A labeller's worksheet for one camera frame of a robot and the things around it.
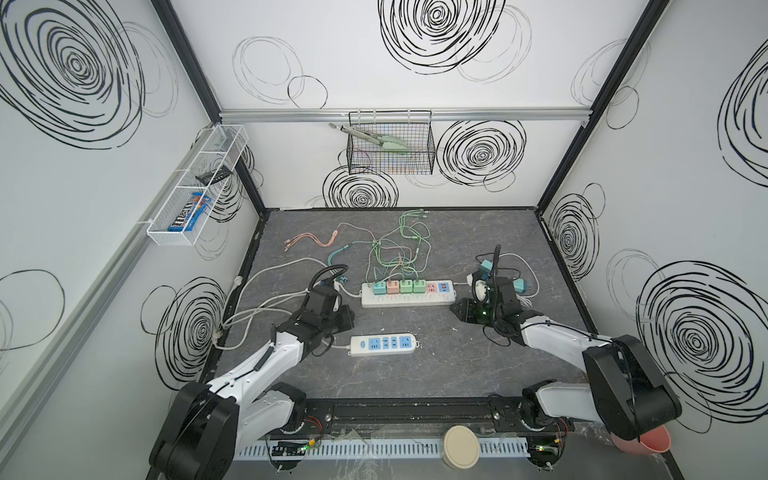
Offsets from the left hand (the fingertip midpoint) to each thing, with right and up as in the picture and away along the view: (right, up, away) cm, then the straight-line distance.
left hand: (356, 313), depth 86 cm
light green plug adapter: (+15, +7, +5) cm, 17 cm away
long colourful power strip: (+25, +4, +8) cm, 27 cm away
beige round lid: (+25, -24, -22) cm, 41 cm away
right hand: (+29, +1, +3) cm, 29 cm away
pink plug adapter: (+11, +7, +4) cm, 14 cm away
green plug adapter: (+19, +7, +5) cm, 21 cm away
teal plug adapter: (+7, +7, +4) cm, 10 cm away
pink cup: (+66, -20, -25) cm, 73 cm away
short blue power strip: (+8, -8, -3) cm, 11 cm away
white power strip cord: (-40, +9, +16) cm, 44 cm away
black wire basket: (+10, +52, +7) cm, 53 cm away
